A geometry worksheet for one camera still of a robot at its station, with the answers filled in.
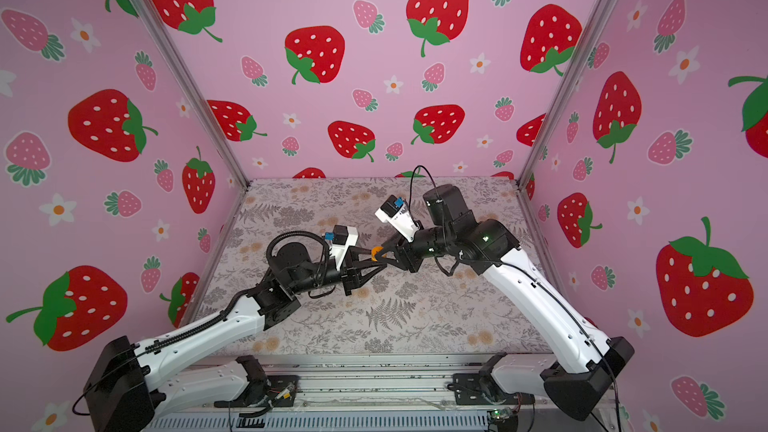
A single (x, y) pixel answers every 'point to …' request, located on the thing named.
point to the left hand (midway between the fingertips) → (384, 260)
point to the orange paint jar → (374, 251)
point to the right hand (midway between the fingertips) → (384, 248)
